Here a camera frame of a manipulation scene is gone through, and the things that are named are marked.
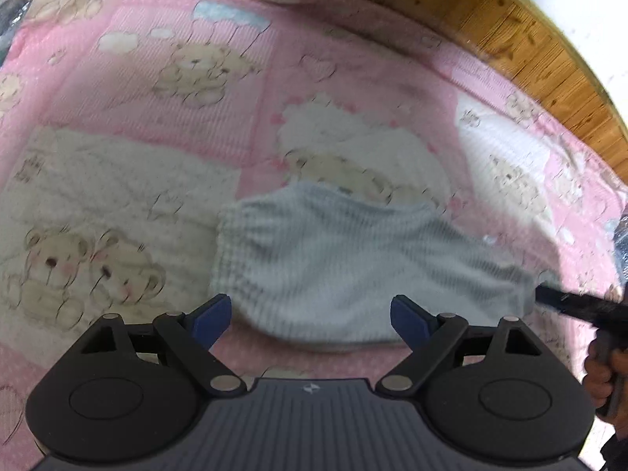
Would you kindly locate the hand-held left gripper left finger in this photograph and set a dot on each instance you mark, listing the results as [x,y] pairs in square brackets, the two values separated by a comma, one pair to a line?
[211,324]

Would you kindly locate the pink bear printed blanket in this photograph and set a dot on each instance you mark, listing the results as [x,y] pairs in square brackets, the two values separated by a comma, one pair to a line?
[122,108]

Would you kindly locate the white ribbed pants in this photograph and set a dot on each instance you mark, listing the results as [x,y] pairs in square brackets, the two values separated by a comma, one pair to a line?
[343,265]

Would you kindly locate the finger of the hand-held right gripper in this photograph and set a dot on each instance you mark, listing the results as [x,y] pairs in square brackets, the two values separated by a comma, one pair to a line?
[564,301]

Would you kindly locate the person's right hand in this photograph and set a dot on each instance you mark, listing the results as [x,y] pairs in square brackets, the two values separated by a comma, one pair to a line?
[598,378]

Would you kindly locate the wooden headboard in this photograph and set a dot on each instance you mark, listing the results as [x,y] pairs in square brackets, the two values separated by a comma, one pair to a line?
[515,24]

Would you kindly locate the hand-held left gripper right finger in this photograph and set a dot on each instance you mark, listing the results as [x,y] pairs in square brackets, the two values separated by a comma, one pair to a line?
[409,324]

